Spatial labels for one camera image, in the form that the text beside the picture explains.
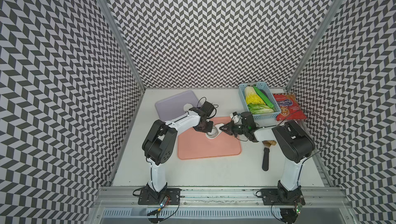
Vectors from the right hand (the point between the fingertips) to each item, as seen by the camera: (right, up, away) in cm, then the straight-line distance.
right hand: (219, 130), depth 93 cm
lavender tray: (-33, +13, +19) cm, 40 cm away
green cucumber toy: (+33, +20, +15) cm, 42 cm away
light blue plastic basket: (+34, +28, +19) cm, 48 cm away
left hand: (-8, 0, 0) cm, 8 cm away
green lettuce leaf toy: (+24, +13, +6) cm, 28 cm away
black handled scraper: (+25, -14, -8) cm, 30 cm away
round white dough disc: (-22, +14, +15) cm, 30 cm away
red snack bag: (+47, +13, +8) cm, 50 cm away
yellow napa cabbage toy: (+23, +20, +10) cm, 32 cm away
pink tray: (-16, -8, -3) cm, 18 cm away
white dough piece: (-1, +2, +1) cm, 3 cm away
